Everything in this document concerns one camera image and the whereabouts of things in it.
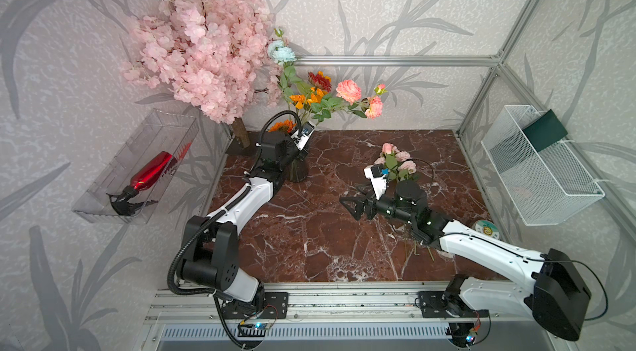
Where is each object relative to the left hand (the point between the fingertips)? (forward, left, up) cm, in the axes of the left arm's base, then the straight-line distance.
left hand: (306, 131), depth 84 cm
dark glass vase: (-1, +5, -22) cm, 22 cm away
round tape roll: (-27, -61, -18) cm, 69 cm away
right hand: (-22, -14, -4) cm, 26 cm away
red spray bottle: (-22, +39, +7) cm, 45 cm away
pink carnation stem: (+1, -40, -21) cm, 46 cm away
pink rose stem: (+4, -34, -21) cm, 41 cm away
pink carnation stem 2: (-32, -39, -27) cm, 57 cm away
